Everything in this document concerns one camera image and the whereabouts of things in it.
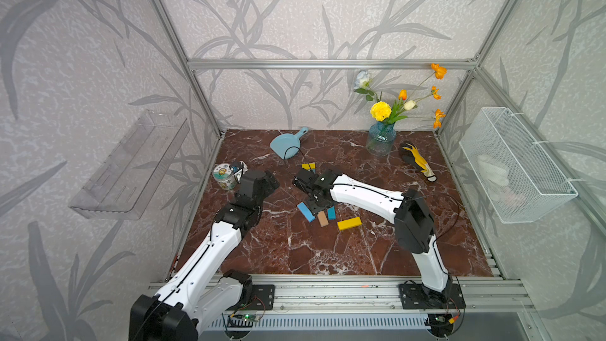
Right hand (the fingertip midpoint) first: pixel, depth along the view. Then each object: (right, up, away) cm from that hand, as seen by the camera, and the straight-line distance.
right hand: (319, 203), depth 88 cm
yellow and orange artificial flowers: (+27, +36, +1) cm, 45 cm away
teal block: (+5, -5, +3) cm, 7 cm away
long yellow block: (+11, -8, +1) cm, 14 cm away
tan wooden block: (+1, -7, +2) cm, 7 cm away
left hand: (-19, +10, -7) cm, 22 cm away
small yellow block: (-3, +13, +21) cm, 25 cm away
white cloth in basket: (+57, +12, -13) cm, 59 cm away
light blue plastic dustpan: (-17, +23, +29) cm, 41 cm away
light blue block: (-5, -2, -6) cm, 8 cm away
